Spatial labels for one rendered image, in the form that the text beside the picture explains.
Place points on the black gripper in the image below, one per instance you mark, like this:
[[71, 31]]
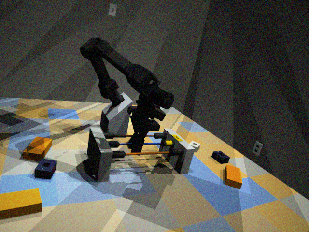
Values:
[[140, 118]]

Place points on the orange rectangular block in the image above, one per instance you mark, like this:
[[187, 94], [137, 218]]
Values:
[[37, 149], [20, 203], [233, 177]]

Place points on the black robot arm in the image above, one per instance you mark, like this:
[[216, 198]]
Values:
[[138, 77]]

